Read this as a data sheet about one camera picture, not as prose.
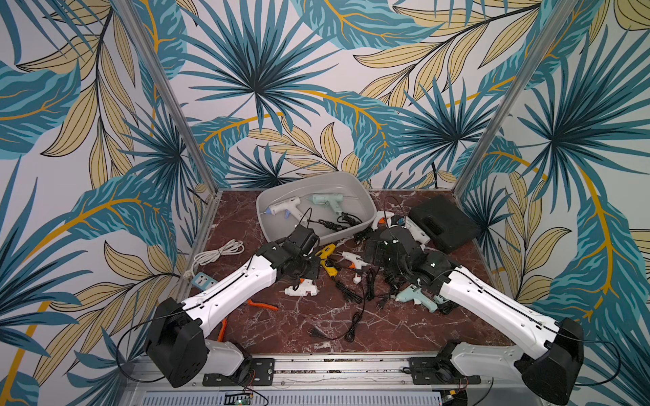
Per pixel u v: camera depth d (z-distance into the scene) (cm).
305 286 77
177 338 39
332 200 111
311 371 75
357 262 93
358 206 110
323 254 97
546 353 40
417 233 101
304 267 68
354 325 82
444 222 103
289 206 109
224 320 46
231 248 97
